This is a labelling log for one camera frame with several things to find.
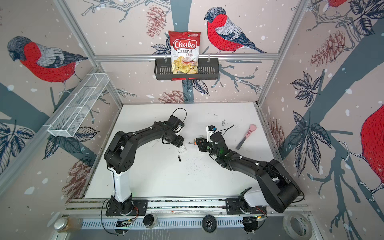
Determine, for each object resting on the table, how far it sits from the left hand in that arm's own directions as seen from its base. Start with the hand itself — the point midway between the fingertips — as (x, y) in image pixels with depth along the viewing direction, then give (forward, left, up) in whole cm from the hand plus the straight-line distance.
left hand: (178, 141), depth 95 cm
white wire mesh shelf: (-5, +51, +27) cm, 58 cm away
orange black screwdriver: (+1, -11, -2) cm, 11 cm away
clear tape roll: (-45, -60, -3) cm, 75 cm away
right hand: (-6, -11, +8) cm, 15 cm away
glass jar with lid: (-44, +44, +7) cm, 62 cm away
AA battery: (-11, -1, -3) cm, 11 cm away
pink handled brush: (+11, -52, -1) cm, 53 cm away
